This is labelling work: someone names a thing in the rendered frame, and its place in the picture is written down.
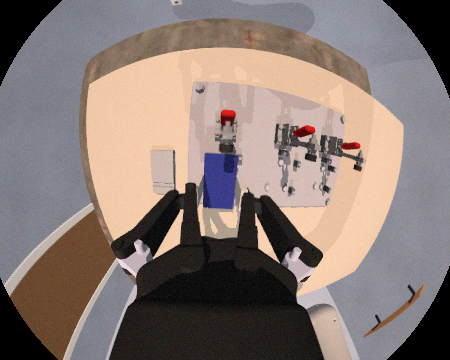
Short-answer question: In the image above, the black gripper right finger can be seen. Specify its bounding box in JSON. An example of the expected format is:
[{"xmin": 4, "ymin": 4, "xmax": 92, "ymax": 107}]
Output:
[{"xmin": 233, "ymin": 175, "xmax": 323, "ymax": 283}]

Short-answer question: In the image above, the blue rectangular plate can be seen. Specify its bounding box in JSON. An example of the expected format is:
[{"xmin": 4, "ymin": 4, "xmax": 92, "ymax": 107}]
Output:
[{"xmin": 203, "ymin": 152, "xmax": 238, "ymax": 209}]

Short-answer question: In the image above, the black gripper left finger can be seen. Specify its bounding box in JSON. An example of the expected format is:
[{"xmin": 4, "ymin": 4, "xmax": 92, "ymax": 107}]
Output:
[{"xmin": 111, "ymin": 172, "xmax": 205, "ymax": 278}]

